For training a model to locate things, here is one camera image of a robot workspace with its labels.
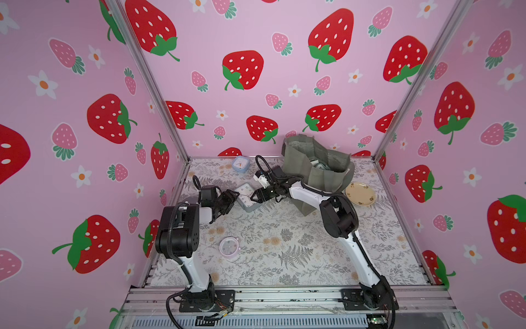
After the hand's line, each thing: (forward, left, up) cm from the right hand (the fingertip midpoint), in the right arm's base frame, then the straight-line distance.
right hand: (250, 199), depth 98 cm
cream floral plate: (+11, -57, -5) cm, 58 cm away
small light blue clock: (+24, +9, -1) cm, 26 cm away
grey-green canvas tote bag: (0, -33, +24) cm, 41 cm away
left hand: (+1, +6, 0) cm, 6 cm away
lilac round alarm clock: (-24, +6, -1) cm, 24 cm away
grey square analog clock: (+2, +4, -2) cm, 5 cm away
